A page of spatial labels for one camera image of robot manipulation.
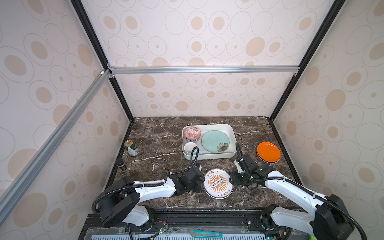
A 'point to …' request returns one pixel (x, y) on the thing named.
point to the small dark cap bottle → (120, 163)
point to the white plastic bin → (227, 128)
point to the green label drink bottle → (132, 148)
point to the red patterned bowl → (192, 133)
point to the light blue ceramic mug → (188, 148)
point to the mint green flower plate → (215, 141)
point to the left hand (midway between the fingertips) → (207, 184)
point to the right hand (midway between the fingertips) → (233, 179)
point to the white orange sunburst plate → (216, 184)
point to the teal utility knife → (200, 233)
